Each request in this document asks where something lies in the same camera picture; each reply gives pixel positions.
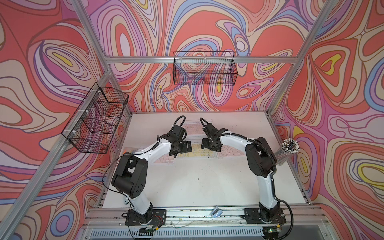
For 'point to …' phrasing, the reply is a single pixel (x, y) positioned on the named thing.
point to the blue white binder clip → (216, 212)
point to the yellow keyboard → (197, 152)
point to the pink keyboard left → (165, 159)
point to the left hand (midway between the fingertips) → (187, 149)
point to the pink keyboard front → (194, 128)
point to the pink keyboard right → (228, 151)
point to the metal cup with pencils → (288, 147)
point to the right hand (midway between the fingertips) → (208, 151)
